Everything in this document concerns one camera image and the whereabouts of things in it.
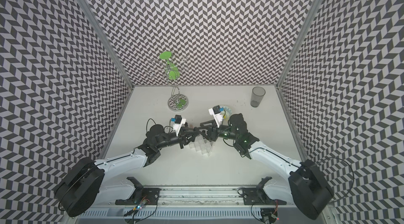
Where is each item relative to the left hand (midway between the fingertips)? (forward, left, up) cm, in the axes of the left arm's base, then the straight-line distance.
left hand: (197, 133), depth 75 cm
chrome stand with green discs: (+33, +16, +14) cm, 39 cm away
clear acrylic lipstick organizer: (+1, 0, -16) cm, 16 cm away
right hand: (0, -1, +4) cm, 4 cm away
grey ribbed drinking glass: (+29, -36, -4) cm, 46 cm away
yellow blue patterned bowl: (+3, -13, +14) cm, 19 cm away
